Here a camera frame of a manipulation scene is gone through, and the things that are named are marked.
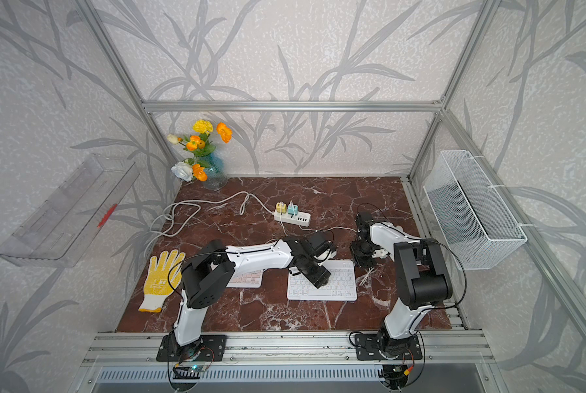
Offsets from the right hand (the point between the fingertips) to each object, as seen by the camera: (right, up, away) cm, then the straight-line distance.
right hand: (351, 257), depth 94 cm
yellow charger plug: (-29, +18, +9) cm, 35 cm away
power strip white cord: (-67, +21, +18) cm, 73 cm away
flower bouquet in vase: (-55, +35, -5) cm, 66 cm away
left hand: (-13, -6, -6) cm, 15 cm away
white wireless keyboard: (-5, -8, -9) cm, 13 cm away
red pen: (-73, +18, -26) cm, 80 cm away
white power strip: (-21, +14, +8) cm, 26 cm away
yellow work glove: (-70, -7, -7) cm, 70 cm away
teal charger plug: (-23, +18, +8) cm, 31 cm away
